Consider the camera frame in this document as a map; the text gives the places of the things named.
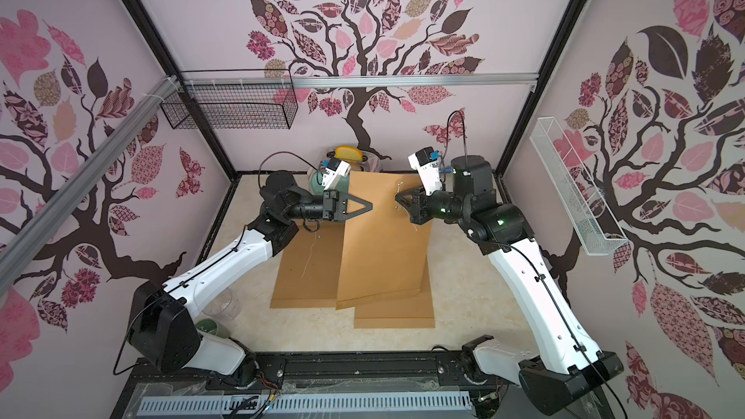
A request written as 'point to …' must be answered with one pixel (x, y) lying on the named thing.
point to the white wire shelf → (583, 199)
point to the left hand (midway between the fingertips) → (368, 213)
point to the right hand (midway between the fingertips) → (399, 202)
